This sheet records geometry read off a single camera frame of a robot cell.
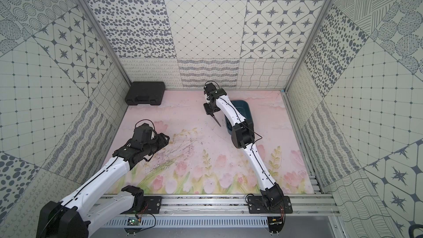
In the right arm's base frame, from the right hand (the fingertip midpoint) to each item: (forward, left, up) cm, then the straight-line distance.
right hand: (212, 111), depth 105 cm
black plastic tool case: (+17, +49, 0) cm, 52 cm away
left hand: (-24, +23, +9) cm, 34 cm away
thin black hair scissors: (-1, 0, -3) cm, 3 cm away
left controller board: (-58, +33, -5) cm, 67 cm away
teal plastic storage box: (+2, -20, +2) cm, 21 cm away
